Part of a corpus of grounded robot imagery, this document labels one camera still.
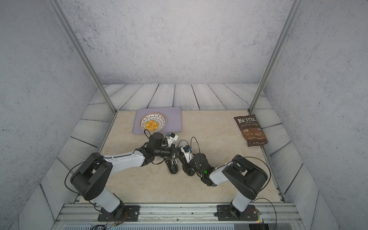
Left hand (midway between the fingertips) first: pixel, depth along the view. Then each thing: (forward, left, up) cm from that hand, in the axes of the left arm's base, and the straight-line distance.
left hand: (187, 155), depth 79 cm
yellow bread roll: (+31, +26, -11) cm, 42 cm away
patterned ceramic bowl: (+41, +23, -12) cm, 48 cm away
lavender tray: (+44, +11, -14) cm, 47 cm away
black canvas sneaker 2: (-6, -1, -5) cm, 8 cm away
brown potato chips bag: (+25, -48, -12) cm, 55 cm away
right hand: (+2, +5, -7) cm, 9 cm away
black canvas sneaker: (-1, +9, -11) cm, 15 cm away
